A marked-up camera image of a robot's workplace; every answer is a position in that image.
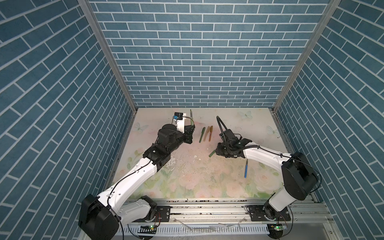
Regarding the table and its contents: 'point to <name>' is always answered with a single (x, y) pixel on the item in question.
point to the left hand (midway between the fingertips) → (195, 126)
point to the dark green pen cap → (210, 155)
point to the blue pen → (246, 169)
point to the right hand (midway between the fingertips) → (215, 149)
